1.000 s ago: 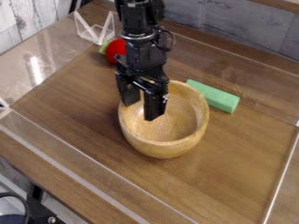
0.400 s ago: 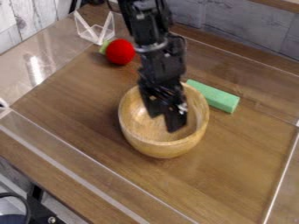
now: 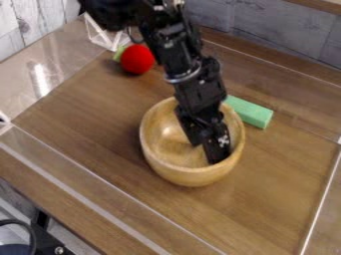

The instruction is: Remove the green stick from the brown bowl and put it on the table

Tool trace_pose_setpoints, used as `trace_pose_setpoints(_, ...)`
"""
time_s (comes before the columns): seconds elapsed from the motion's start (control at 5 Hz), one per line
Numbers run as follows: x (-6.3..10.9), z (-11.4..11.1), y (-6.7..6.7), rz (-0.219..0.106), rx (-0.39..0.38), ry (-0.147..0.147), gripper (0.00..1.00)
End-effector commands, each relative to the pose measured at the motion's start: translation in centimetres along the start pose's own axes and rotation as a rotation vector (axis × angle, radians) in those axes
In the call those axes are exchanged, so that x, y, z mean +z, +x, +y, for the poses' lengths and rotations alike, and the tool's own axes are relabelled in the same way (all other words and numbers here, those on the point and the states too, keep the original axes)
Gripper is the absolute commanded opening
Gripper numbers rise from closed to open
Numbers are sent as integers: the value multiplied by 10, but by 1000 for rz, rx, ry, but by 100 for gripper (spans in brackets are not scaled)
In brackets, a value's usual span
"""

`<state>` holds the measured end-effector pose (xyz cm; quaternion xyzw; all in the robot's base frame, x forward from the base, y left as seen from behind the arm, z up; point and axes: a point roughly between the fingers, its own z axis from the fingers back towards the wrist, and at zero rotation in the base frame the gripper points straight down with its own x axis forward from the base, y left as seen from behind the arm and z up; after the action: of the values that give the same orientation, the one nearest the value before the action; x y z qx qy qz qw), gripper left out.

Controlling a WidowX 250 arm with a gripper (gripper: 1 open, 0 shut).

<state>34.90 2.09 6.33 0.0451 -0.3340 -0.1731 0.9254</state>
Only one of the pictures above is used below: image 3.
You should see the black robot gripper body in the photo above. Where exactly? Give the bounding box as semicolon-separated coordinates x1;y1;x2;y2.
165;57;226;128

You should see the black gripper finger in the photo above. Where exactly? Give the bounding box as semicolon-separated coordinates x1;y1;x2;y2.
173;108;204;146
199;123;231;164

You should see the light wooden bowl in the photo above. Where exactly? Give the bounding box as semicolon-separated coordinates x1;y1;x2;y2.
139;97;246;187

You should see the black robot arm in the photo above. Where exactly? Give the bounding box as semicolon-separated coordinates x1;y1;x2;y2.
78;0;231;164

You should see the green flat block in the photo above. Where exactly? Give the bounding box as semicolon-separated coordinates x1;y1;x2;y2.
224;95;274;129

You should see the red felt ball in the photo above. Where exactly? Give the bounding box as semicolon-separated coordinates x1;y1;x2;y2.
120;44;156;75

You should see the small green block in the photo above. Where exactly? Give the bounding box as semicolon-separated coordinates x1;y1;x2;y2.
112;46;127;63

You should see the clear acrylic corner bracket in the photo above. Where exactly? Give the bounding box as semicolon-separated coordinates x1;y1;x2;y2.
84;13;131;52

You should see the clear acrylic tray wall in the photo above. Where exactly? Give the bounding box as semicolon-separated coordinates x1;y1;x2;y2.
0;125;224;255

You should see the black metal bracket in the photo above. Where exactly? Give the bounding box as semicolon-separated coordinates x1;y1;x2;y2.
30;210;76;255

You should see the black cable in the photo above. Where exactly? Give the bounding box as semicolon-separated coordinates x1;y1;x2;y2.
0;218;38;255

